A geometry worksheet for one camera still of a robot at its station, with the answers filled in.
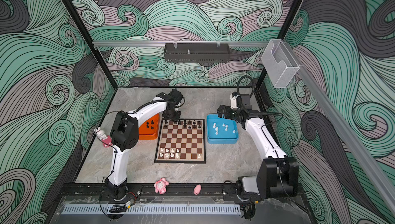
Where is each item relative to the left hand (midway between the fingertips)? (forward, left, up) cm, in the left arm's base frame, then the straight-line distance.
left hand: (175, 118), depth 95 cm
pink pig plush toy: (-37, +4, -2) cm, 38 cm away
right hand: (-2, -30, +12) cm, 32 cm away
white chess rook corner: (-23, -15, -3) cm, 27 cm away
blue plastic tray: (-5, -29, -6) cm, 30 cm away
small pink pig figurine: (-38, -14, -3) cm, 41 cm away
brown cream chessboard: (-13, -5, -5) cm, 15 cm away
